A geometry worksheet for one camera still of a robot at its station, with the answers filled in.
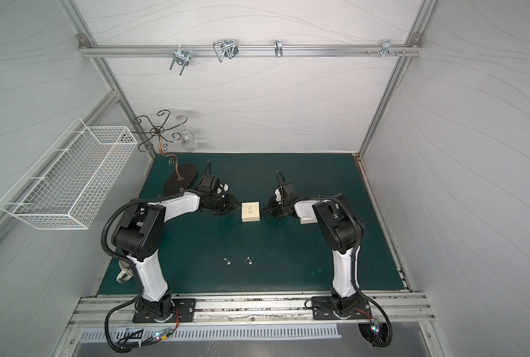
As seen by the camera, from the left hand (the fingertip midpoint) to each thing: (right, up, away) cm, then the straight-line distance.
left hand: (240, 208), depth 95 cm
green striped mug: (-37, -20, -19) cm, 46 cm away
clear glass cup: (-23, +30, +1) cm, 37 cm away
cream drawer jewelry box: (+25, +1, -26) cm, 36 cm away
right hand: (+9, 0, +3) cm, 10 cm away
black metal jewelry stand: (-32, +11, +12) cm, 36 cm away
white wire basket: (-50, +12, -26) cm, 58 cm away
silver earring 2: (+6, -19, -11) cm, 23 cm away
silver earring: (-3, -20, -12) cm, 23 cm away
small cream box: (+5, -2, 0) cm, 5 cm away
